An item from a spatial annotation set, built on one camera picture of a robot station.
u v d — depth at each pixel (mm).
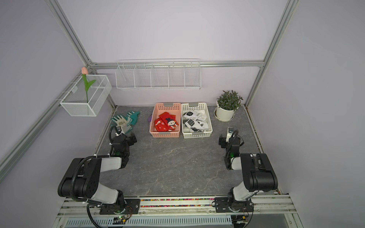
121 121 1087
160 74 988
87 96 826
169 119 1074
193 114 1084
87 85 853
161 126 1021
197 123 1026
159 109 1157
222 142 848
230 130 813
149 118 1147
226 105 991
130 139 747
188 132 1009
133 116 1119
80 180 445
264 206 746
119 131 778
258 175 448
